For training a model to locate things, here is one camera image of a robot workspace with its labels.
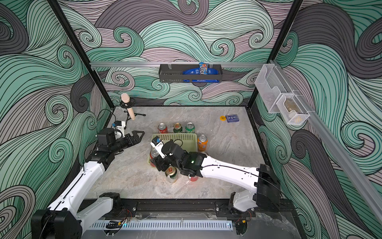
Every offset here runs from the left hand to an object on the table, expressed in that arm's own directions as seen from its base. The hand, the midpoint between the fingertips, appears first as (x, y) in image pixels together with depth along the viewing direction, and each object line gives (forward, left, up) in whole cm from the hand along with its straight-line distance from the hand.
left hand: (138, 133), depth 80 cm
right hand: (-13, -12, +1) cm, 18 cm away
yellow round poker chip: (+29, -54, -21) cm, 65 cm away
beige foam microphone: (+20, +11, +7) cm, 24 cm away
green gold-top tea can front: (-18, -19, -10) cm, 28 cm away
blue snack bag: (+38, -32, +15) cm, 52 cm away
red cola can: (+11, -10, -10) cm, 18 cm away
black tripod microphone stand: (+21, +9, +1) cm, 23 cm away
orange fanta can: (0, -36, -10) cm, 37 cm away
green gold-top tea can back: (+11, -20, -11) cm, 26 cm away
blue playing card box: (+27, -61, -18) cm, 69 cm away
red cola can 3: (-18, -31, -18) cm, 40 cm away
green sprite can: (+11, -29, -10) cm, 32 cm away
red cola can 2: (-14, -11, +4) cm, 19 cm away
